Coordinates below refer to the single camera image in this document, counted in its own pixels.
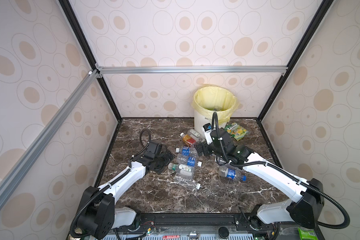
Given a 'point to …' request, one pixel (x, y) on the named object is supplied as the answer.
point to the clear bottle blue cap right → (231, 173)
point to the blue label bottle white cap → (186, 151)
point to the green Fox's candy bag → (235, 131)
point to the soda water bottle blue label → (191, 161)
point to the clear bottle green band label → (182, 169)
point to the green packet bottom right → (307, 234)
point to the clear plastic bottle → (185, 180)
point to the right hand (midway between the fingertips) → (202, 141)
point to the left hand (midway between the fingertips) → (176, 158)
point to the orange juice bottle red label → (188, 140)
